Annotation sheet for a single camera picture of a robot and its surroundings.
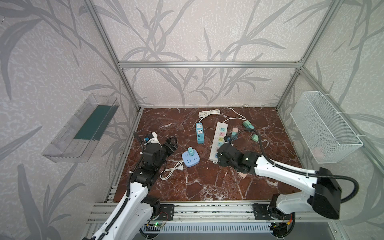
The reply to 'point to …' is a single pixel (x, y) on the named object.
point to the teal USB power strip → (199, 129)
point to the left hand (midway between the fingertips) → (175, 136)
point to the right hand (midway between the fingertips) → (223, 151)
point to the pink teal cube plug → (234, 131)
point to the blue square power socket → (190, 161)
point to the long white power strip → (219, 134)
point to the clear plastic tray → (76, 142)
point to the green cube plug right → (255, 137)
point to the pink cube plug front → (242, 175)
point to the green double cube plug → (247, 124)
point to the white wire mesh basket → (328, 137)
